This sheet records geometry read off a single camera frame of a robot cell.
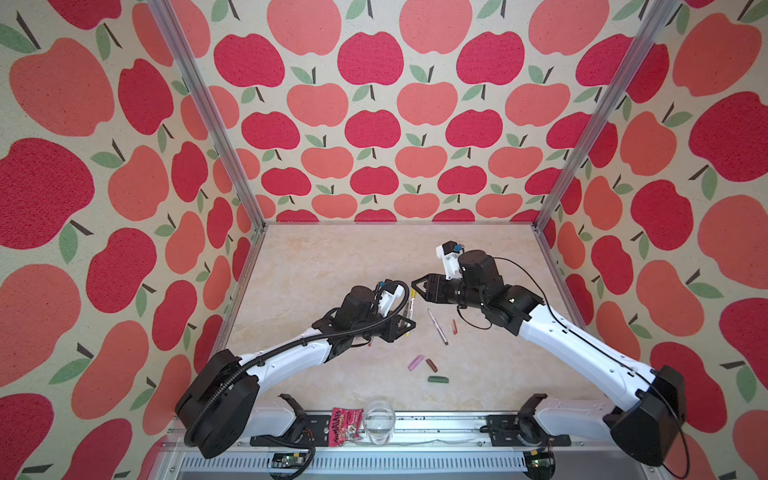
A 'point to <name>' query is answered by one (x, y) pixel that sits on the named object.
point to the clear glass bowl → (379, 420)
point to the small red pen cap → (455, 327)
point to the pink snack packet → (345, 424)
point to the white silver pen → (438, 328)
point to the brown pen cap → (431, 365)
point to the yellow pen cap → (413, 293)
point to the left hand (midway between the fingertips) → (417, 328)
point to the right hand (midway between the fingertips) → (423, 282)
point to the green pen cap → (438, 379)
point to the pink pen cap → (415, 362)
